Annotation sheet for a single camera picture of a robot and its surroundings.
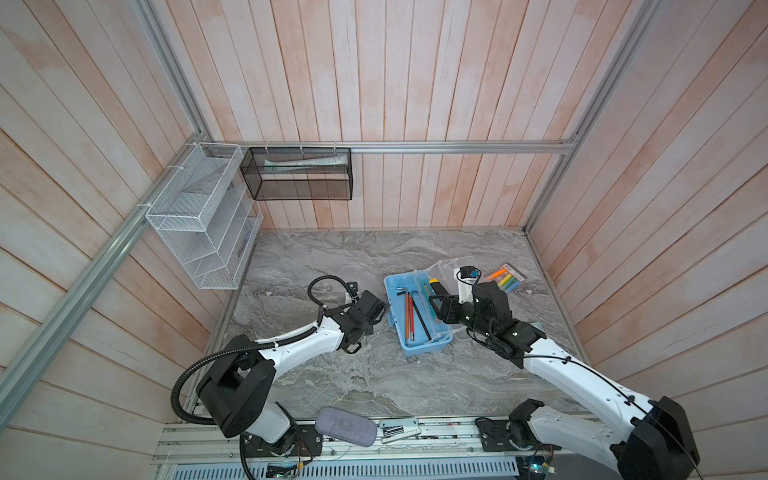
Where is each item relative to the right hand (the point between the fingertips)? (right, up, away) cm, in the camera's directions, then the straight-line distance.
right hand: (434, 297), depth 80 cm
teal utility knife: (+1, 0, +13) cm, 13 cm away
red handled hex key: (-4, -8, +15) cm, 18 cm away
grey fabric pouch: (-23, -31, -7) cm, 40 cm away
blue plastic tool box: (-9, 0, +23) cm, 25 cm away
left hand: (-22, -9, +8) cm, 25 cm away
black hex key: (-2, -7, +16) cm, 18 cm away
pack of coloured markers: (+31, +4, +25) cm, 40 cm away
